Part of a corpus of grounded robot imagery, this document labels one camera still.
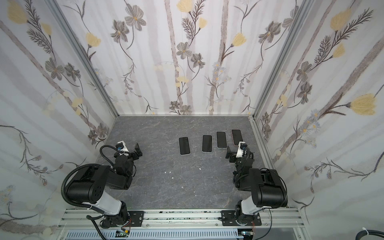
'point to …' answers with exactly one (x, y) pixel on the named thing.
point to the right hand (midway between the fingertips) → (234, 144)
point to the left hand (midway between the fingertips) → (126, 141)
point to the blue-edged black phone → (221, 140)
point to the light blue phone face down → (221, 140)
